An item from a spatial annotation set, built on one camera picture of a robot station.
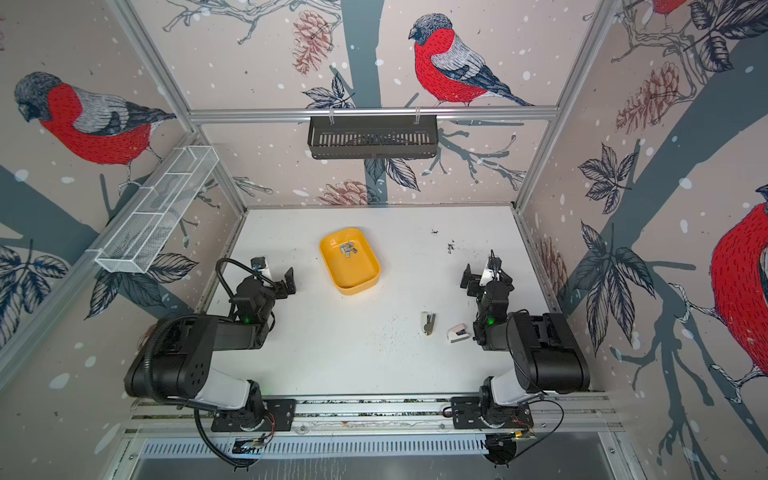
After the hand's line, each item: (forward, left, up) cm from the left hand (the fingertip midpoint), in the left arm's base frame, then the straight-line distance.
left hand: (274, 269), depth 90 cm
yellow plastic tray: (+11, -22, -11) cm, 27 cm away
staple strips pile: (+15, -21, -9) cm, 27 cm away
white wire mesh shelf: (+3, +26, +21) cm, 34 cm away
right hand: (-1, -65, 0) cm, 65 cm away
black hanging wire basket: (+46, -30, +18) cm, 58 cm away
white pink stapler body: (-17, -56, -8) cm, 59 cm away
